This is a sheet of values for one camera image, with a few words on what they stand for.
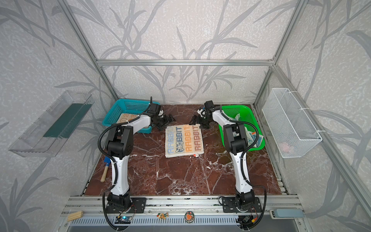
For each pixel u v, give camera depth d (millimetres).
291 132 614
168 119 943
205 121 916
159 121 912
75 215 707
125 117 1104
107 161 887
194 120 941
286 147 722
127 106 1232
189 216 706
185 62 948
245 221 754
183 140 990
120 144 582
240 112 1079
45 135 632
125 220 714
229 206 731
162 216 706
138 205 739
